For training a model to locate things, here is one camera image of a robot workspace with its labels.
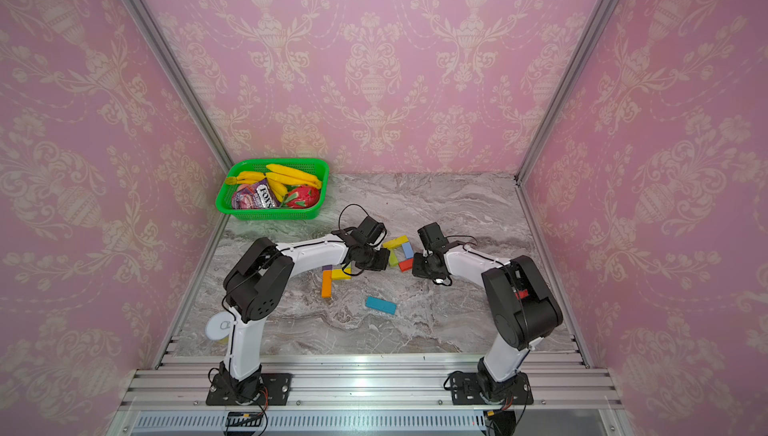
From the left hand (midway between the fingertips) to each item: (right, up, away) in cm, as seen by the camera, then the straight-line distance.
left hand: (388, 265), depth 96 cm
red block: (+6, 0, +1) cm, 6 cm away
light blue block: (+7, +4, +4) cm, 9 cm away
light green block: (+1, +3, -4) cm, 5 cm away
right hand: (+8, -2, -2) cm, 8 cm away
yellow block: (-13, +1, -15) cm, 20 cm away
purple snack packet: (-47, +23, +10) cm, 53 cm away
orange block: (-19, -5, -4) cm, 20 cm away
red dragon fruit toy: (-31, +22, +9) cm, 39 cm away
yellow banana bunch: (-41, +29, +14) cm, 52 cm away
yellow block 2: (+2, +7, +4) cm, 9 cm away
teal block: (-2, -10, -8) cm, 13 cm away
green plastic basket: (-27, +34, +20) cm, 48 cm away
